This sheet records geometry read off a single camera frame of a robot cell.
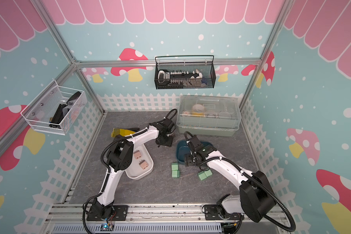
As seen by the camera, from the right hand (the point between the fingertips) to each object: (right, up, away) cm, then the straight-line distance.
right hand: (191, 159), depth 86 cm
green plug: (-9, -8, 0) cm, 12 cm away
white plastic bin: (-32, -7, -1) cm, 33 cm away
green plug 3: (+6, -9, -1) cm, 11 cm away
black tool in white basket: (-67, +25, -14) cm, 73 cm away
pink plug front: (-29, -4, +3) cm, 30 cm away
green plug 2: (+10, -8, 0) cm, 13 cm away
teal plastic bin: (-5, +5, +11) cm, 13 cm away
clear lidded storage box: (+12, +27, +11) cm, 32 cm away
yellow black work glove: (-48, +15, +18) cm, 53 cm away
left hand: (-16, +7, +14) cm, 22 cm away
